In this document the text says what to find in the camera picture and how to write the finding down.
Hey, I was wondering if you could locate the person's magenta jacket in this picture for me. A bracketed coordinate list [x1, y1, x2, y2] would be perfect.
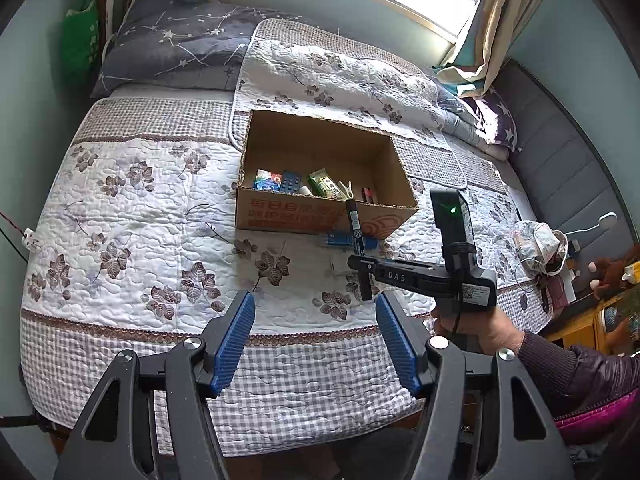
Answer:
[552, 392, 640, 443]

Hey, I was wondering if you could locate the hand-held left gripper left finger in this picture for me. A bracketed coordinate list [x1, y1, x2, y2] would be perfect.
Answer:
[52, 290, 257, 480]

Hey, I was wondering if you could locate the grey padded headboard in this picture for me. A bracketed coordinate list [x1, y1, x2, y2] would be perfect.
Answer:
[492, 57, 640, 256]

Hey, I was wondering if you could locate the grey star pattern pillow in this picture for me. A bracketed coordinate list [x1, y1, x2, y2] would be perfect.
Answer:
[90, 0, 266, 98]

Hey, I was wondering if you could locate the blue spray bottle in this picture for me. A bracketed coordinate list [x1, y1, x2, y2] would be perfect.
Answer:
[317, 231, 378, 250]

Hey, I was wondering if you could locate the long black tube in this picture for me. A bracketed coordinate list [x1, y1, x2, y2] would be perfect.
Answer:
[345, 199, 367, 257]

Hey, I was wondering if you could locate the beige and teal curtain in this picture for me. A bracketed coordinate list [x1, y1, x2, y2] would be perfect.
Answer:
[437, 0, 558, 98]

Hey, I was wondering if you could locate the floral quilted bedspread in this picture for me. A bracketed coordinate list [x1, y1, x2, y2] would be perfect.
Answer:
[20, 97, 556, 456]

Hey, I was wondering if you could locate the white charging cable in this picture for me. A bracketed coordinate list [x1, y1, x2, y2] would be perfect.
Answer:
[510, 212, 618, 281]

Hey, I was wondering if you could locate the person's right hand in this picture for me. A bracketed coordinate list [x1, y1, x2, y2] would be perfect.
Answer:
[430, 305, 526, 361]

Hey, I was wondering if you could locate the brown plush toy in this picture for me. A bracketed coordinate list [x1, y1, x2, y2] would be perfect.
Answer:
[590, 255, 640, 301]

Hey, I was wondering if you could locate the green bag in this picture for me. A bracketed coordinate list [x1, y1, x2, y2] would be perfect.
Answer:
[62, 0, 101, 78]

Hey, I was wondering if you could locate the yellow wooden cabinet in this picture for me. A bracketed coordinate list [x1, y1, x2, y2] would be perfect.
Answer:
[545, 292, 640, 361]

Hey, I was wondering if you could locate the purple star pillow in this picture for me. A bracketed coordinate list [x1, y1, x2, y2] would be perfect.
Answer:
[460, 87, 521, 153]

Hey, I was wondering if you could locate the blue paper carton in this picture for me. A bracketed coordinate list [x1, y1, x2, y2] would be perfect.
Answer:
[253, 169, 283, 192]

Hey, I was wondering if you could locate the floral face mask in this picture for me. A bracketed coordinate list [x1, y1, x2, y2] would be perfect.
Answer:
[510, 220, 571, 276]

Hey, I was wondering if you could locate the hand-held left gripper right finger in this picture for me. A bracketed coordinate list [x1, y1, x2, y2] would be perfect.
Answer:
[375, 292, 576, 480]

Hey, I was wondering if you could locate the green snack packet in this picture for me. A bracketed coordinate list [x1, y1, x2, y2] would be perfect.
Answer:
[307, 167, 346, 198]

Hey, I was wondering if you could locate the brown cardboard box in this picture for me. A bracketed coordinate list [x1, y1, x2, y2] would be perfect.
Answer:
[235, 109, 419, 240]

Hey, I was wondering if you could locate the folded floral quilt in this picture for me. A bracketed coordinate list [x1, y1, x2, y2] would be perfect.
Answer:
[232, 19, 468, 191]

